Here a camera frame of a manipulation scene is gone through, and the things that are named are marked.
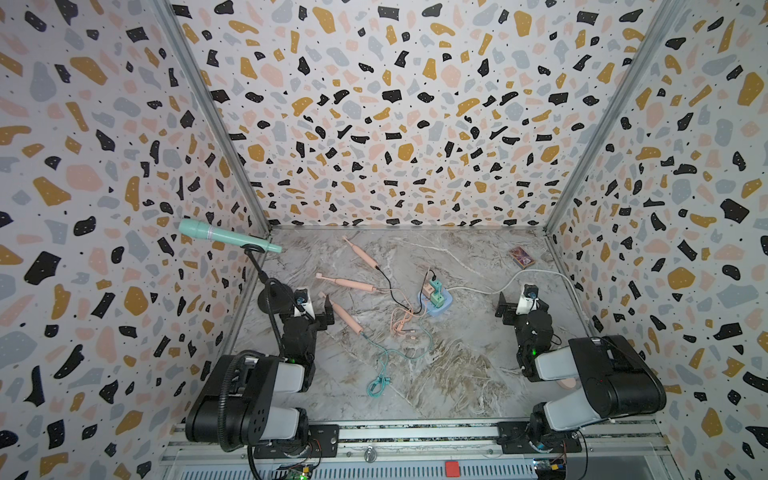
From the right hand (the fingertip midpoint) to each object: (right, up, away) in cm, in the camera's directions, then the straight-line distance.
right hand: (526, 294), depth 90 cm
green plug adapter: (-27, -2, +2) cm, 27 cm away
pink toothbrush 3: (-54, +13, +22) cm, 59 cm away
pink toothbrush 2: (-57, +2, +14) cm, 58 cm away
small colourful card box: (+7, +11, +23) cm, 26 cm away
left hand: (-63, -1, -2) cm, 63 cm away
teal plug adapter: (-26, +2, +6) cm, 27 cm away
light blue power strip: (-28, -5, +5) cm, 29 cm away
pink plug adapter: (-30, +1, +4) cm, 30 cm away
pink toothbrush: (-55, -8, +4) cm, 56 cm away
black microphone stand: (-77, -1, +3) cm, 77 cm away
